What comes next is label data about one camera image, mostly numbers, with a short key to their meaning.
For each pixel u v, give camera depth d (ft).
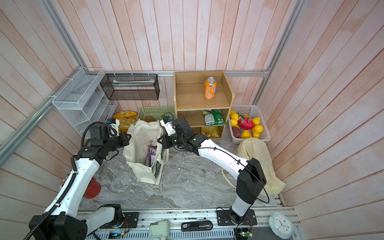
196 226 2.23
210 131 3.43
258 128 3.31
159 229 2.24
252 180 1.43
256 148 2.76
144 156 2.96
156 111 3.89
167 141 2.16
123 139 2.22
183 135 1.94
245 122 3.41
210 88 2.56
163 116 3.91
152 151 2.78
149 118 3.75
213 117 3.02
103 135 1.91
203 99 2.82
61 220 1.21
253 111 3.75
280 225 2.30
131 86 3.41
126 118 3.70
